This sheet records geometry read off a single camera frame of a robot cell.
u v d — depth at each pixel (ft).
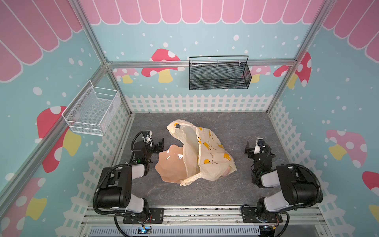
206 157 2.49
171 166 3.00
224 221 2.44
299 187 1.45
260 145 2.44
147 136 2.52
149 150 2.61
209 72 3.13
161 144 2.79
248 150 2.75
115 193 1.45
